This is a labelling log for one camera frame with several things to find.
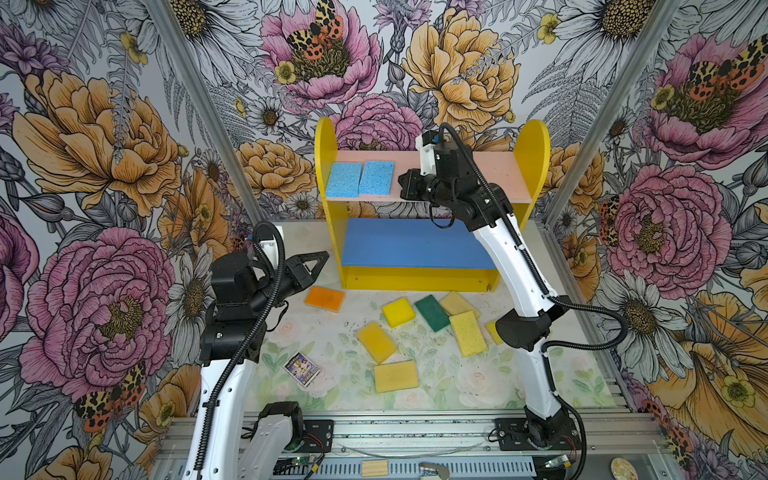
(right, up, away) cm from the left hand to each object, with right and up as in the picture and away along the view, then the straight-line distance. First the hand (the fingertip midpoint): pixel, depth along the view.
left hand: (328, 266), depth 65 cm
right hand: (+15, +18, +7) cm, 25 cm away
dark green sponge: (+26, -16, +29) cm, 43 cm away
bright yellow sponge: (+16, -17, +32) cm, 40 cm away
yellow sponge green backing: (+15, -31, +18) cm, 39 cm away
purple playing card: (-11, -29, +18) cm, 36 cm away
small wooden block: (+10, -47, +5) cm, 49 cm away
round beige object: (+67, -47, +5) cm, 82 cm away
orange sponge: (-9, -12, +34) cm, 37 cm away
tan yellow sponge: (+34, -14, +32) cm, 49 cm away
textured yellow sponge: (+36, -21, +24) cm, 48 cm away
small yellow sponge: (+34, -12, -5) cm, 36 cm away
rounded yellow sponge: (+9, -24, +25) cm, 36 cm away
